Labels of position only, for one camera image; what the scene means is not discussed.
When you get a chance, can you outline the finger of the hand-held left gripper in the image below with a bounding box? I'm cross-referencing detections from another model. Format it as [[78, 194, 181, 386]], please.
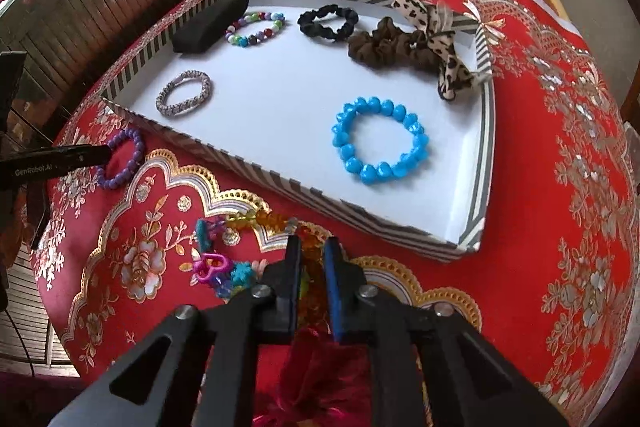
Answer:
[[61, 145, 112, 174]]

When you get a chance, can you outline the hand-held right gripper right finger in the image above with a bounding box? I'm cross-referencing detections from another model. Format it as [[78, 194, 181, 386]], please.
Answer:
[[322, 237, 568, 427]]

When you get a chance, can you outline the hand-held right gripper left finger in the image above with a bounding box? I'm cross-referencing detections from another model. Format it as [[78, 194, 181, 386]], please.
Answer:
[[47, 234, 303, 427]]

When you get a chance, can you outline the purple bead bracelet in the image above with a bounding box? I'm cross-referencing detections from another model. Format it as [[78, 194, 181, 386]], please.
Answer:
[[95, 127, 147, 190]]

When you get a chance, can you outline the colourful charm bracelet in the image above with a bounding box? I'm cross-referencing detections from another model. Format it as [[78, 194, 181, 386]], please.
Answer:
[[179, 213, 333, 303]]

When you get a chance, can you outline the magenta scrunchie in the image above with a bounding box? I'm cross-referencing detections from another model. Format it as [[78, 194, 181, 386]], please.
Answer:
[[252, 327, 372, 427]]

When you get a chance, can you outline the lilac braided bracelet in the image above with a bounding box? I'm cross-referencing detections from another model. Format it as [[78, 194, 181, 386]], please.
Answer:
[[156, 69, 213, 116]]

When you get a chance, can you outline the blue bead bracelet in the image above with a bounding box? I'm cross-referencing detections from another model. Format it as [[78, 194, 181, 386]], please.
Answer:
[[331, 96, 431, 184]]

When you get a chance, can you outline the striped cardboard box tray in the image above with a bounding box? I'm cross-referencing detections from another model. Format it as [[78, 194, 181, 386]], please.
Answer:
[[99, 0, 497, 264]]

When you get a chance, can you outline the multicolour bead bracelet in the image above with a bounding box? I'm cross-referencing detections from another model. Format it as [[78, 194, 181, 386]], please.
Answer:
[[225, 10, 287, 48]]

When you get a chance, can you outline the brown scrunchie with leopard bow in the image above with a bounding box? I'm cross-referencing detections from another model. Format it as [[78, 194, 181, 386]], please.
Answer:
[[347, 0, 493, 102]]

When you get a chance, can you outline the black scrunchie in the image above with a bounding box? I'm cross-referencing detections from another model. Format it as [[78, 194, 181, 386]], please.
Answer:
[[298, 4, 360, 42]]

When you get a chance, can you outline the black metal stand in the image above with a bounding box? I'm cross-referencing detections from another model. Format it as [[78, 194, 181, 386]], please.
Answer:
[[0, 51, 52, 253]]

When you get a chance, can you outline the red floral tablecloth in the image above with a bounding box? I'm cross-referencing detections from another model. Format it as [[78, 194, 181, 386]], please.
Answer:
[[30, 0, 640, 427]]

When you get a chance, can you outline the wooden chair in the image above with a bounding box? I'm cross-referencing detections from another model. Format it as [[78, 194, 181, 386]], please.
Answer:
[[620, 69, 640, 130]]

